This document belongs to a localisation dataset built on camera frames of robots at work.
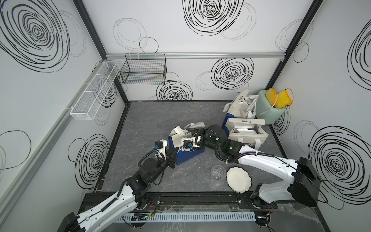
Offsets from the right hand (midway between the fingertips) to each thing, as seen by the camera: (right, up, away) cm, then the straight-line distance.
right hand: (189, 130), depth 73 cm
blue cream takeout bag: (-6, -4, -2) cm, 7 cm away
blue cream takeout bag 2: (+35, +13, +21) cm, 43 cm away
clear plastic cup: (+17, -26, +10) cm, 32 cm away
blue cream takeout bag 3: (+34, -2, +10) cm, 36 cm away
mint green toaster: (+52, +11, +25) cm, 59 cm away
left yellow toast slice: (+56, +20, +23) cm, 64 cm away
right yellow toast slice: (+64, +18, +23) cm, 70 cm away
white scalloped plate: (+28, -28, +6) cm, 40 cm away
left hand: (-6, -10, +1) cm, 11 cm away
